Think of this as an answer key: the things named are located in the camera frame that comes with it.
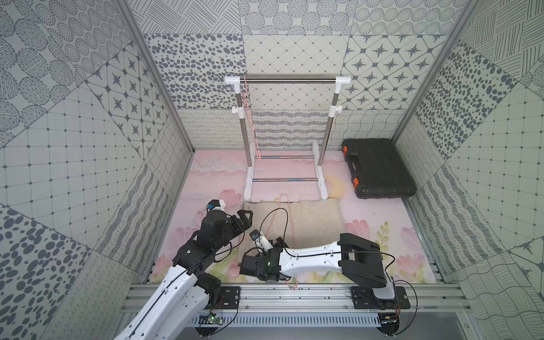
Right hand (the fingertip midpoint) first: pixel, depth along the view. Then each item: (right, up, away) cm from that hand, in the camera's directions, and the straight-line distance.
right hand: (274, 245), depth 83 cm
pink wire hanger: (+2, +15, +13) cm, 20 cm away
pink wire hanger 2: (-14, +66, +14) cm, 69 cm away
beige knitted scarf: (+10, +7, +7) cm, 14 cm away
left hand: (-12, +15, -7) cm, 20 cm away
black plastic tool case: (+52, +30, +24) cm, 65 cm away
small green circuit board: (-21, -20, -13) cm, 32 cm away
